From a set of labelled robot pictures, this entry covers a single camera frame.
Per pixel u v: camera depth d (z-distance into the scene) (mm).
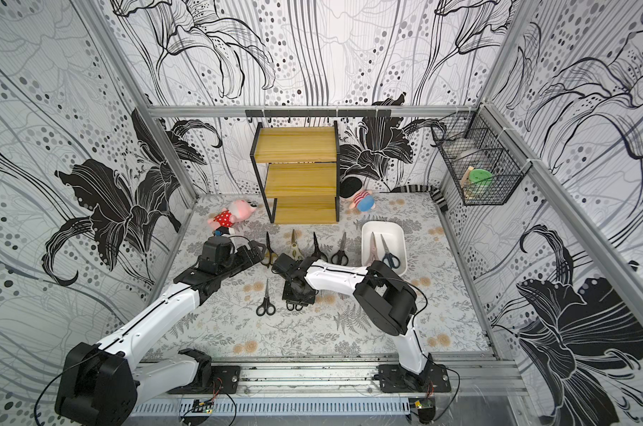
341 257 985
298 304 860
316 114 930
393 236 1043
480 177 783
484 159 782
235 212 1043
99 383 392
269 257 792
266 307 864
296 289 675
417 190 1187
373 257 981
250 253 745
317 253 1008
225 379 733
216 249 619
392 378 719
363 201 1101
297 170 1101
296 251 999
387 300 489
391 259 974
